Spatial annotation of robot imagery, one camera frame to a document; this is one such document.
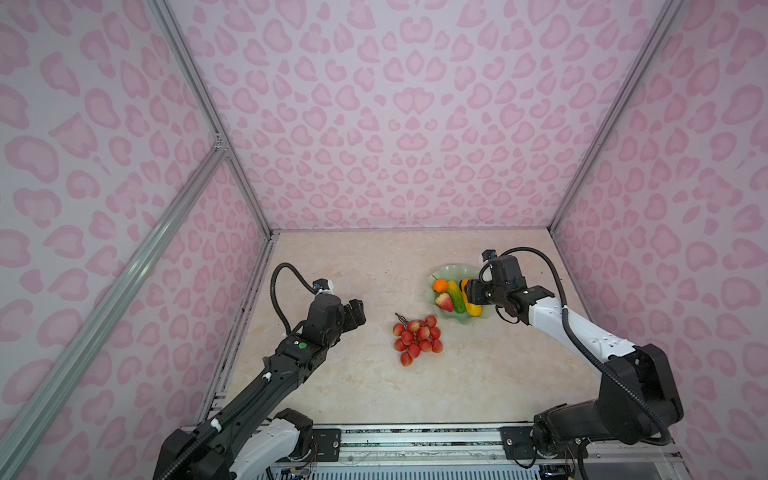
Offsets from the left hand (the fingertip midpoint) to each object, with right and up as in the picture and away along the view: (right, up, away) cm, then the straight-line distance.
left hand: (354, 302), depth 82 cm
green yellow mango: (+31, 0, +14) cm, 34 cm away
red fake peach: (+27, -2, +13) cm, 30 cm away
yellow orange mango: (+35, -4, +10) cm, 37 cm away
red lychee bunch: (+17, -12, +7) cm, 22 cm away
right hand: (+35, +4, +5) cm, 35 cm away
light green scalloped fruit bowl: (+32, +7, +19) cm, 38 cm away
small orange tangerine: (+26, +3, +15) cm, 30 cm away
